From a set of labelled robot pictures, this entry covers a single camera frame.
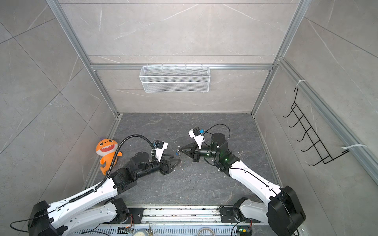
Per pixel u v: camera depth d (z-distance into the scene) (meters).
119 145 0.53
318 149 0.63
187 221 0.73
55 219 0.40
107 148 0.90
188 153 0.67
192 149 0.64
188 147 0.65
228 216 0.73
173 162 0.65
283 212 0.39
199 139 0.63
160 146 0.63
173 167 0.66
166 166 0.62
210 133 0.66
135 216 0.73
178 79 1.01
